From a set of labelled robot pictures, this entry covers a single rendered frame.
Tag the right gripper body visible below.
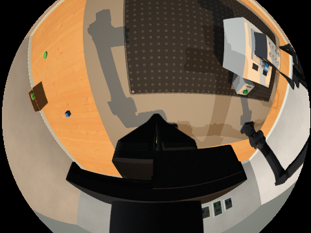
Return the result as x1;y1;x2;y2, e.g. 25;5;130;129
291;47;299;90

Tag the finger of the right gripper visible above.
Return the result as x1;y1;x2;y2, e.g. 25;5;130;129
279;44;293;56
279;71;292;86

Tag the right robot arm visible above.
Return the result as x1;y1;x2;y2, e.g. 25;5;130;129
241;53;309;186

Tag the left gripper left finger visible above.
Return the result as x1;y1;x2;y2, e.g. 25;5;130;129
115;114;156;151

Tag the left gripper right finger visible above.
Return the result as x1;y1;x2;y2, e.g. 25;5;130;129
156;113;198;151

